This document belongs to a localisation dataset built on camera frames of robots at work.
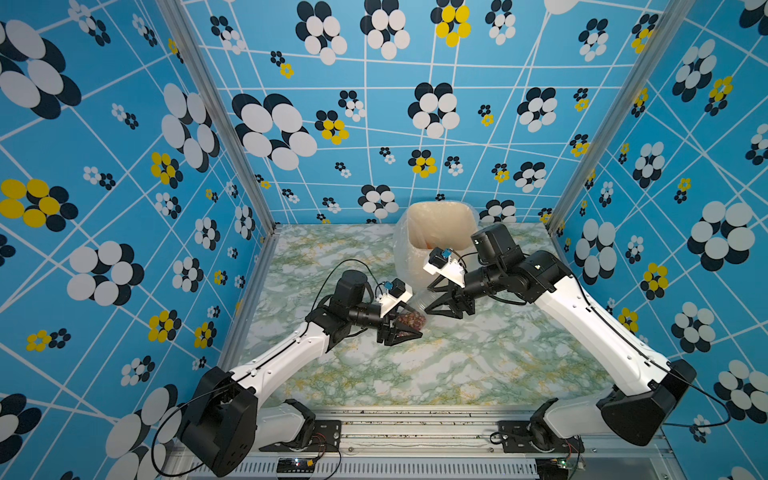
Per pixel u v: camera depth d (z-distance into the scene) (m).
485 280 0.57
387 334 0.65
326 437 0.73
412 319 0.69
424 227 0.97
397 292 0.63
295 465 0.72
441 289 0.68
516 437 0.72
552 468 0.70
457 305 0.58
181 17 0.69
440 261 0.56
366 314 0.66
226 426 0.40
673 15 0.68
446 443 0.74
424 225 0.96
